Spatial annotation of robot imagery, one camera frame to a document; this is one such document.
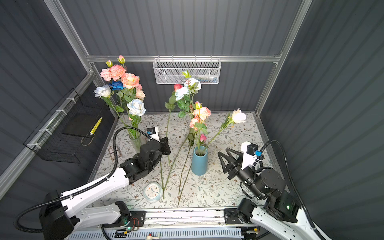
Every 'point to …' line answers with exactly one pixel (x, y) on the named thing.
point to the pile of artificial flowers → (163, 186)
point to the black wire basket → (71, 124)
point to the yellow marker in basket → (94, 128)
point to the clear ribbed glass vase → (135, 137)
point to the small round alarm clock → (152, 192)
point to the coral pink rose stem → (172, 103)
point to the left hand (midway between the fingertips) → (168, 138)
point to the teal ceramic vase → (199, 166)
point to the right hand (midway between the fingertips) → (224, 153)
